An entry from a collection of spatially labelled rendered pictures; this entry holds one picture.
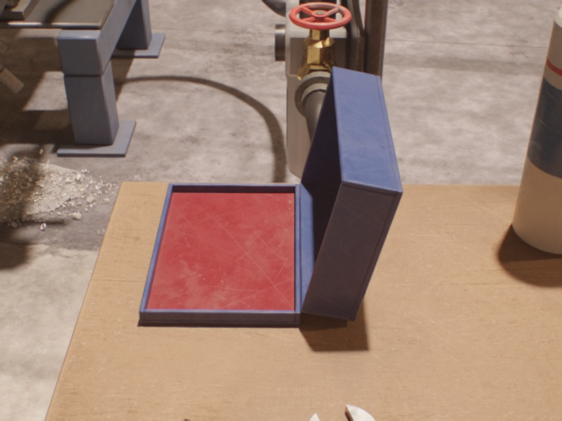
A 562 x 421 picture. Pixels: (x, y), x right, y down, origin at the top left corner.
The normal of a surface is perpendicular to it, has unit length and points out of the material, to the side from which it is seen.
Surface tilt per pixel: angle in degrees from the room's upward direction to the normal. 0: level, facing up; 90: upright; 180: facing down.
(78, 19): 0
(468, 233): 0
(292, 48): 90
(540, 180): 90
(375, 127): 12
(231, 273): 0
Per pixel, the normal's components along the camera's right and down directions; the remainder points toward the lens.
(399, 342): 0.00, -0.82
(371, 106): 0.22, -0.79
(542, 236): -0.58, 0.47
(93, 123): -0.01, 0.58
